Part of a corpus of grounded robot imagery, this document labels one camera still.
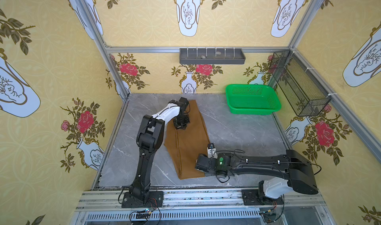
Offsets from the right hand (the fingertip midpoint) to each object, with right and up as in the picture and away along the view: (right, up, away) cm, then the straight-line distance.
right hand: (209, 172), depth 78 cm
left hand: (-12, +21, +22) cm, 33 cm away
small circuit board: (-33, -19, -6) cm, 38 cm away
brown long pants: (-11, +12, +14) cm, 22 cm away
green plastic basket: (+41, +41, +44) cm, 72 cm away
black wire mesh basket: (+49, +40, -3) cm, 63 cm away
